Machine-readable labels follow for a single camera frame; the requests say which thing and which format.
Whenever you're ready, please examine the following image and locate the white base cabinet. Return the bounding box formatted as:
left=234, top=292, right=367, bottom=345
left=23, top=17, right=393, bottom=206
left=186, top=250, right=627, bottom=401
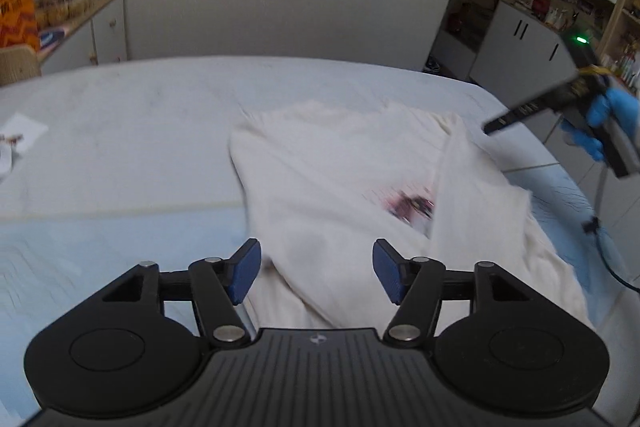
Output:
left=470, top=2, right=577, bottom=100

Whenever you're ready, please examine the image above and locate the wicker chair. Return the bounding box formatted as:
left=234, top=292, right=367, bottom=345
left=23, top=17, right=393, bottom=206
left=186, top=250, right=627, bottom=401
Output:
left=0, top=47, right=44, bottom=88

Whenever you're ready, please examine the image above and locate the cream t-shirt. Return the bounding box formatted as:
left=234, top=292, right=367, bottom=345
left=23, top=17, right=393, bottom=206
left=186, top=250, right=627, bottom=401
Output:
left=229, top=101, right=596, bottom=333

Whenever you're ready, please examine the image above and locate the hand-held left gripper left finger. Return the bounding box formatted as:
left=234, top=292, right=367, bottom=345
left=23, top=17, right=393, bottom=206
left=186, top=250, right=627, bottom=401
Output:
left=102, top=238, right=263, bottom=349

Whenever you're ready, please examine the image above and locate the white sideboard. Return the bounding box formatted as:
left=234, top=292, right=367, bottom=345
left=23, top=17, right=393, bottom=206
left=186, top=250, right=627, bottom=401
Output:
left=37, top=0, right=130, bottom=76

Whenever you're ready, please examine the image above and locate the orange snack bag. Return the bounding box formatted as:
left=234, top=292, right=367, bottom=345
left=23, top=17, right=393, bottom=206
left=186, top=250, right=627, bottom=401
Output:
left=0, top=0, right=41, bottom=50

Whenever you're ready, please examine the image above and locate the pale blue table mat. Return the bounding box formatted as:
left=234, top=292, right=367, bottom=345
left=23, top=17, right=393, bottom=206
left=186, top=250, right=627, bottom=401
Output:
left=0, top=167, right=621, bottom=408

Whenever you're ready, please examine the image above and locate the person's right hand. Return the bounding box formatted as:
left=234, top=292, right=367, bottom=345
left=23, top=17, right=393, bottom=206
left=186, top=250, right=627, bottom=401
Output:
left=560, top=88, right=640, bottom=162

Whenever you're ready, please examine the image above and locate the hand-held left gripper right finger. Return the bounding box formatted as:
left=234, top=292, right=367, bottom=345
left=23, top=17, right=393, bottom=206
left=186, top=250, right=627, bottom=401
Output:
left=372, top=238, right=524, bottom=349

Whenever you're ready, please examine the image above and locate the wooden open shelf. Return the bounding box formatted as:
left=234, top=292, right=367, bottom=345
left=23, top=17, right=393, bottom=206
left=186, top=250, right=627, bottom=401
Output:
left=599, top=0, right=640, bottom=88

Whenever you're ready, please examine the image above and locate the white paper slip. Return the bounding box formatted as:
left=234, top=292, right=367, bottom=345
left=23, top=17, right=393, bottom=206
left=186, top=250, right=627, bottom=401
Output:
left=0, top=112, right=50, bottom=158

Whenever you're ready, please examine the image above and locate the black cable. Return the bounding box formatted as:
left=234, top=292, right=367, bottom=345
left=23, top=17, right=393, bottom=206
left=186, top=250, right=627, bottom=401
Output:
left=582, top=164, right=640, bottom=293

